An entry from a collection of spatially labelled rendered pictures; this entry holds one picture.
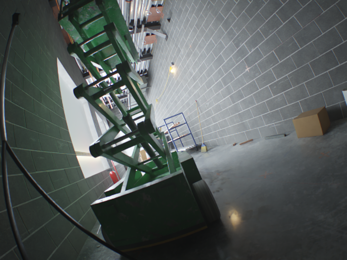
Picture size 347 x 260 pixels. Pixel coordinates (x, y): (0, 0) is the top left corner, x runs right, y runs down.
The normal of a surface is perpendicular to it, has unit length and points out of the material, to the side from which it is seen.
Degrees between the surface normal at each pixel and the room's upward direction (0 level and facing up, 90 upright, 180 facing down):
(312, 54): 90
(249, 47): 90
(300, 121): 90
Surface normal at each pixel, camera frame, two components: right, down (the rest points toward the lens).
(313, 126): -0.91, 0.38
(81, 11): 0.40, 0.92
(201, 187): -0.36, -0.86
